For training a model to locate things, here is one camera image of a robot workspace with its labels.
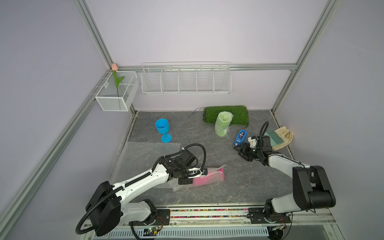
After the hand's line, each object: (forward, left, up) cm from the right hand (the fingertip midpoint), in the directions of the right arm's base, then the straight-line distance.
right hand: (235, 148), depth 91 cm
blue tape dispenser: (+11, -7, -4) cm, 14 cm away
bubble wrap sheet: (-23, +34, +2) cm, 41 cm away
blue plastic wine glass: (+12, +45, +8) cm, 47 cm away
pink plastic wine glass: (-17, +15, +2) cm, 23 cm away
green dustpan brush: (+10, -31, -5) cm, 33 cm away
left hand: (-16, +28, +1) cm, 32 cm away
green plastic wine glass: (+15, +7, +5) cm, 17 cm away
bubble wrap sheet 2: (-2, +62, -7) cm, 62 cm away
